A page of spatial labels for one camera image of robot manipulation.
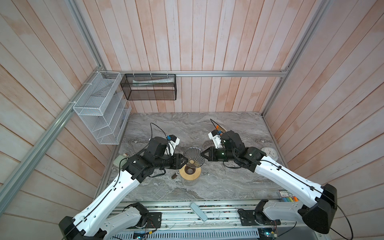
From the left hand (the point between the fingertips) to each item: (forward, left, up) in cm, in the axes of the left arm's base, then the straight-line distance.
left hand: (184, 164), depth 68 cm
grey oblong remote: (-18, -9, -21) cm, 29 cm away
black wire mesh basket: (+61, +27, 0) cm, 67 cm away
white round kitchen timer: (+18, -56, -21) cm, 62 cm away
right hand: (+6, -8, -1) cm, 9 cm away
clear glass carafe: (-1, -3, -22) cm, 22 cm away
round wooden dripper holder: (0, -2, -12) cm, 12 cm away
